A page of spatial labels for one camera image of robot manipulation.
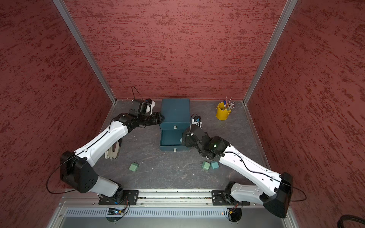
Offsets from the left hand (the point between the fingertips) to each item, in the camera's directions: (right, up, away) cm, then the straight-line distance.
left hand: (159, 121), depth 82 cm
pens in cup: (+45, +10, +13) cm, 48 cm away
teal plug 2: (+33, -27, +1) cm, 43 cm away
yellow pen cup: (+43, +7, +18) cm, 47 cm away
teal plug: (+12, -12, +3) cm, 17 cm away
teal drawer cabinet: (+10, +1, -3) cm, 10 cm away
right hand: (+17, -9, -8) cm, 21 cm away
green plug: (-16, -28, +1) cm, 32 cm away
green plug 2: (+28, -27, +1) cm, 39 cm away
